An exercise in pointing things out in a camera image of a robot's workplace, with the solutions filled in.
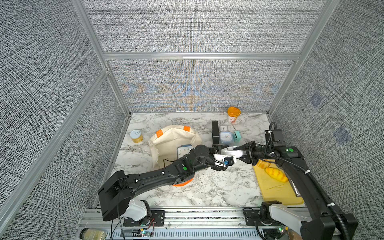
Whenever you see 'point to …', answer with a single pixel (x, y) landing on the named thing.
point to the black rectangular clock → (215, 132)
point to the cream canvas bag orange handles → (164, 145)
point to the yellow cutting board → (272, 190)
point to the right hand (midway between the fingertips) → (234, 148)
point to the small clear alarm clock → (223, 128)
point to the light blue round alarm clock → (225, 137)
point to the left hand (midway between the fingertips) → (231, 150)
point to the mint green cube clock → (237, 136)
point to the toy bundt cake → (262, 164)
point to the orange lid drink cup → (233, 112)
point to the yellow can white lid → (136, 136)
